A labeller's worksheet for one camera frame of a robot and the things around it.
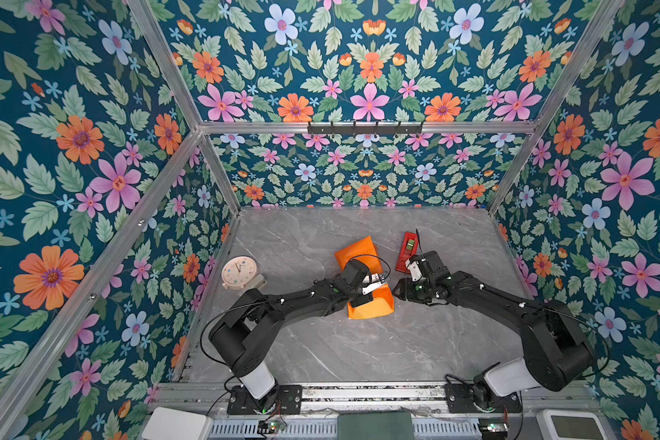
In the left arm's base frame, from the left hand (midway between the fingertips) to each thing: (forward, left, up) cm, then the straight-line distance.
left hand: (368, 281), depth 90 cm
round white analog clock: (+10, +46, -4) cm, 47 cm away
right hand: (-3, -11, 0) cm, 12 cm away
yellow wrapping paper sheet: (+11, 0, +2) cm, 11 cm away
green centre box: (-39, +3, -7) cm, 40 cm away
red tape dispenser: (+13, -17, 0) cm, 21 cm away
